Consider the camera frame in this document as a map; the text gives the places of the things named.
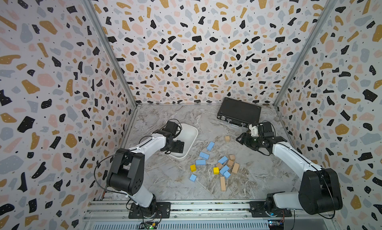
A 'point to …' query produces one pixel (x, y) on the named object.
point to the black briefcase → (239, 113)
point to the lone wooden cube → (227, 138)
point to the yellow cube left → (193, 168)
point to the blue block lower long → (224, 169)
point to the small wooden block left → (219, 165)
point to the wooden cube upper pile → (232, 157)
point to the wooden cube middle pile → (230, 162)
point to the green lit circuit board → (147, 225)
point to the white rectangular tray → (187, 135)
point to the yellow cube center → (216, 171)
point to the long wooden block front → (223, 186)
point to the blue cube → (193, 177)
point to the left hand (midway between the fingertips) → (177, 147)
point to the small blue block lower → (227, 174)
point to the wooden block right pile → (236, 168)
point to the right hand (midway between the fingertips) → (240, 140)
